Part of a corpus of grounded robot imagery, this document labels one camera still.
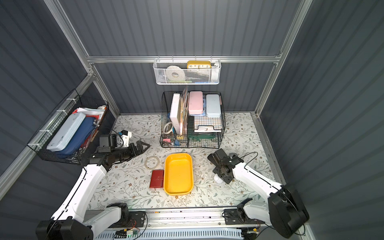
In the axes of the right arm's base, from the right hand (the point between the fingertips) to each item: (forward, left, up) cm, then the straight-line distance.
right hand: (223, 176), depth 84 cm
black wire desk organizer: (+33, +18, +13) cm, 40 cm away
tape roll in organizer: (+34, +38, +4) cm, 51 cm away
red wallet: (-1, +38, -1) cm, 38 cm away
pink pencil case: (+38, +16, +23) cm, 47 cm away
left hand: (+8, +43, +16) cm, 47 cm away
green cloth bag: (+22, +14, +7) cm, 27 cm away
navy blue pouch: (+4, +69, +29) cm, 75 cm away
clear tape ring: (+6, +43, -3) cm, 43 cm away
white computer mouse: (-2, +3, +2) cm, 5 cm away
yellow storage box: (+2, +26, -1) cm, 26 cm away
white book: (+30, +28, +23) cm, 47 cm away
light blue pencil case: (+39, +5, +19) cm, 44 cm away
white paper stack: (+24, +9, +13) cm, 29 cm away
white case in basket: (+3, +72, +32) cm, 79 cm away
